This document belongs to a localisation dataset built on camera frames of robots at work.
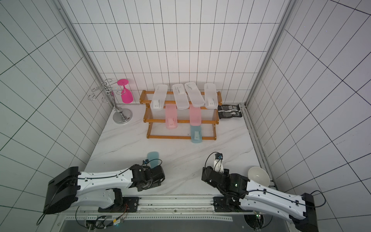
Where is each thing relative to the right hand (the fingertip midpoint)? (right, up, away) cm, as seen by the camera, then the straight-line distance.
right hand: (205, 172), depth 77 cm
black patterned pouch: (+23, +35, +36) cm, 55 cm away
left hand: (-31, -8, +2) cm, 32 cm away
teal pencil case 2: (-4, +18, +20) cm, 27 cm away
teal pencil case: (-31, +5, +14) cm, 35 cm away
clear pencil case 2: (+4, +43, +6) cm, 43 cm away
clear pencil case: (-27, +42, +6) cm, 50 cm away
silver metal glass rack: (-62, +31, +31) cm, 76 cm away
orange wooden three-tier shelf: (-30, +28, +12) cm, 43 cm away
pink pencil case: (-20, +31, +12) cm, 39 cm away
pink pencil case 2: (-5, +31, +13) cm, 34 cm away
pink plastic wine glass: (-54, +45, +25) cm, 75 cm away
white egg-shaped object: (+30, -3, +2) cm, 31 cm away
